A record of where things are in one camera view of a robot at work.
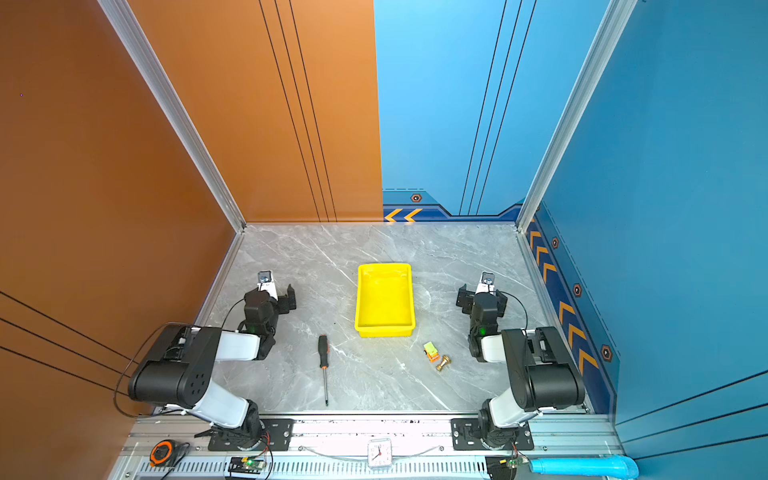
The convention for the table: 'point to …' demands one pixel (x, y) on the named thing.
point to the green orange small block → (431, 352)
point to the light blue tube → (615, 466)
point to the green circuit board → (246, 465)
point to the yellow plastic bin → (384, 300)
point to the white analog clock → (380, 453)
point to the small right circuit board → (512, 463)
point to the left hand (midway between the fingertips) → (274, 284)
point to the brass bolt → (444, 361)
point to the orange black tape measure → (163, 453)
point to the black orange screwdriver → (323, 356)
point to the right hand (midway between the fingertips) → (479, 287)
